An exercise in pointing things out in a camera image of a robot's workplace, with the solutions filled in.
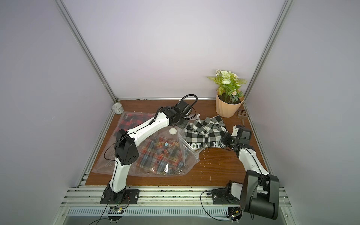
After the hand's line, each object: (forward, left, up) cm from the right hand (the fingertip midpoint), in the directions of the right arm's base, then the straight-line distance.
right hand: (226, 132), depth 88 cm
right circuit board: (-41, 0, -11) cm, 43 cm away
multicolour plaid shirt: (-13, +45, -6) cm, 47 cm away
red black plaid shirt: (+14, +69, -8) cm, 71 cm away
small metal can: (+23, +81, -4) cm, 84 cm away
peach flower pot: (+18, -4, 0) cm, 19 cm away
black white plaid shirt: (+3, +13, -6) cm, 15 cm away
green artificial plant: (+25, -2, +19) cm, 31 cm away
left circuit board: (-42, +62, -11) cm, 76 cm away
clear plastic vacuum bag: (-20, +75, -6) cm, 78 cm away
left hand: (+5, +27, +5) cm, 28 cm away
